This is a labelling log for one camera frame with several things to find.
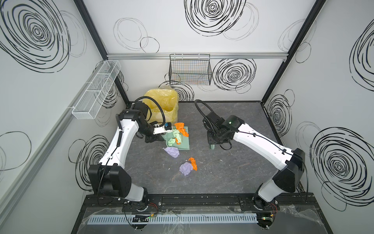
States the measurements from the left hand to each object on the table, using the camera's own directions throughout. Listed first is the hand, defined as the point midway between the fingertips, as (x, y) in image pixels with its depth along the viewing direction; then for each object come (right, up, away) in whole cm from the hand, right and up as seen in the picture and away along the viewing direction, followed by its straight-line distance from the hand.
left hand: (161, 134), depth 78 cm
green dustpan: (+13, -5, -1) cm, 14 cm away
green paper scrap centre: (+6, -3, -3) cm, 7 cm away
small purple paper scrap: (+13, -21, +6) cm, 25 cm away
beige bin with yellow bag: (+1, +21, +17) cm, 28 cm away
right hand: (+26, -3, -1) cm, 27 cm away
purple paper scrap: (+7, -8, -6) cm, 12 cm away
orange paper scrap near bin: (+10, +4, +2) cm, 11 cm away
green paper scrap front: (+9, 0, -1) cm, 9 cm away
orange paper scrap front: (+18, -19, +8) cm, 27 cm away
